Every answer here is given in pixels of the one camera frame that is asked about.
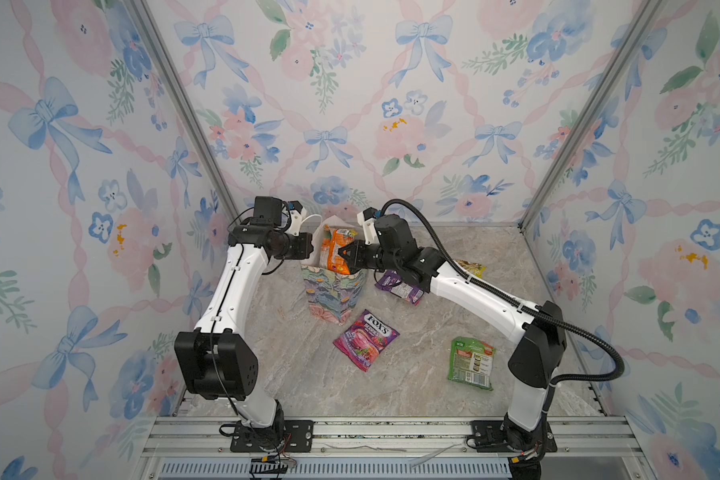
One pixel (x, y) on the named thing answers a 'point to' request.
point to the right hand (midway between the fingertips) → (337, 248)
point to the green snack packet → (471, 362)
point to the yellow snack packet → (475, 269)
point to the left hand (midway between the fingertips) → (312, 244)
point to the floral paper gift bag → (332, 295)
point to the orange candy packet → (333, 240)
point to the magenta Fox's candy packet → (365, 339)
